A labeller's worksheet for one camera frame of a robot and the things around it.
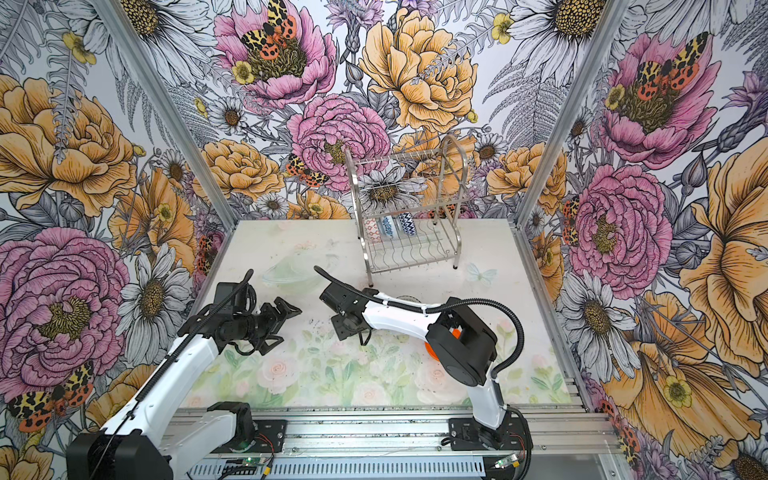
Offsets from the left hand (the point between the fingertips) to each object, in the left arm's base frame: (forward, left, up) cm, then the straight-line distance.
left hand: (293, 331), depth 81 cm
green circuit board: (-28, -54, -10) cm, 62 cm away
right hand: (+2, -14, -7) cm, 16 cm away
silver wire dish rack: (+56, -34, -6) cm, 66 cm away
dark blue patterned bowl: (+36, -20, +2) cm, 41 cm away
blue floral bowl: (+38, -26, +1) cm, 46 cm away
